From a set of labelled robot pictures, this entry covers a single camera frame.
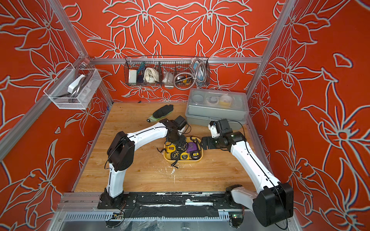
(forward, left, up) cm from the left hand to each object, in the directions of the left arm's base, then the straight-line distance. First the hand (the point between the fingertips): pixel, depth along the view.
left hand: (180, 141), depth 90 cm
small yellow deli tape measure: (-8, -3, -3) cm, 10 cm away
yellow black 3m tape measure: (-9, +3, -2) cm, 10 cm away
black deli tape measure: (-8, -10, -1) cm, 13 cm away
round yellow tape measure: (-4, +6, -3) cm, 8 cm away
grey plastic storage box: (+20, -15, +13) cm, 28 cm away
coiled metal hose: (+27, -1, +27) cm, 39 cm away
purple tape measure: (-2, -7, -3) cm, 8 cm away
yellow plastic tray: (-11, +7, -2) cm, 13 cm away
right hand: (-5, -15, +9) cm, 18 cm away
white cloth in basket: (+31, +21, +28) cm, 47 cm away
